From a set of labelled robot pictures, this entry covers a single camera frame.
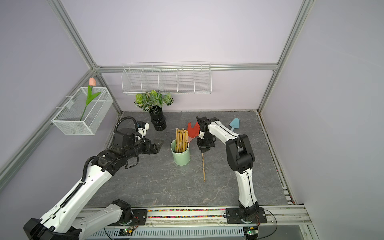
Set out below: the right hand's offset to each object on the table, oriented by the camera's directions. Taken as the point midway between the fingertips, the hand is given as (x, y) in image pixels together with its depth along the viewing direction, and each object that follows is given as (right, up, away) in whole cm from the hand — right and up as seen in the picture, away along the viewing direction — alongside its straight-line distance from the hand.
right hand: (202, 150), depth 94 cm
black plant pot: (-30, +20, +8) cm, 37 cm away
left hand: (-24, +7, -20) cm, 32 cm away
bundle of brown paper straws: (-12, +7, -10) cm, 17 cm away
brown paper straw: (0, -7, -3) cm, 8 cm away
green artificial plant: (-35, +31, 0) cm, 47 cm away
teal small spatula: (+25, +17, +18) cm, 35 cm away
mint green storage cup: (-13, -4, -5) cm, 15 cm away
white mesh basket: (-68, +20, -15) cm, 73 cm away
